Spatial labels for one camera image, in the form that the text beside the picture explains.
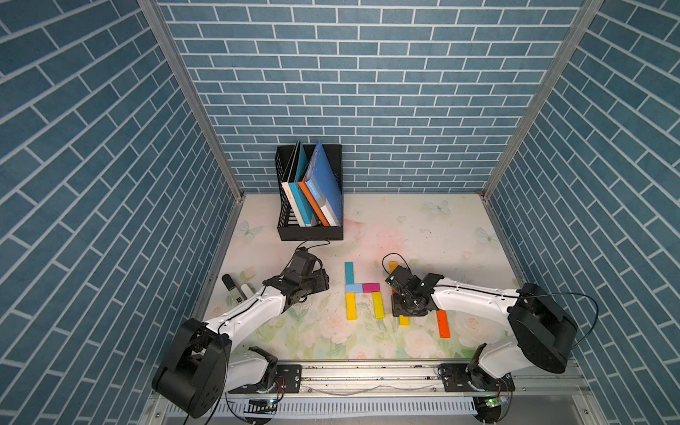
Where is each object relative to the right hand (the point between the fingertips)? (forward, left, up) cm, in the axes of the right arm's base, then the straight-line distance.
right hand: (399, 310), depth 87 cm
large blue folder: (+42, +31, +18) cm, 55 cm away
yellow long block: (0, +16, +1) cm, 16 cm away
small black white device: (+1, +56, +5) cm, 56 cm away
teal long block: (+13, +18, 0) cm, 22 cm away
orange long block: (-6, -14, 0) cm, 15 cm away
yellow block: (+1, +7, 0) cm, 7 cm away
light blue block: (+7, +15, 0) cm, 17 cm away
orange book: (+27, +31, +20) cm, 45 cm away
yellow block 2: (-4, -1, +1) cm, 4 cm away
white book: (+26, +38, +25) cm, 53 cm away
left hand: (+6, +24, +6) cm, 25 cm away
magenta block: (+7, +10, 0) cm, 12 cm away
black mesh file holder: (+33, +45, +2) cm, 56 cm away
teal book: (+26, +35, +21) cm, 48 cm away
